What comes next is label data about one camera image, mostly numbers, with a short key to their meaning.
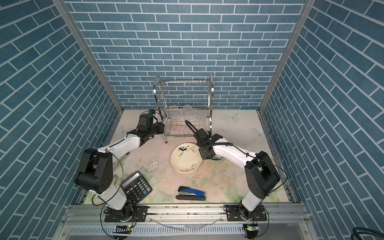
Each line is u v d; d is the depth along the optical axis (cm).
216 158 86
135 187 80
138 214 74
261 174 46
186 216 74
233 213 74
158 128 84
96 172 46
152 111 82
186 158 93
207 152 63
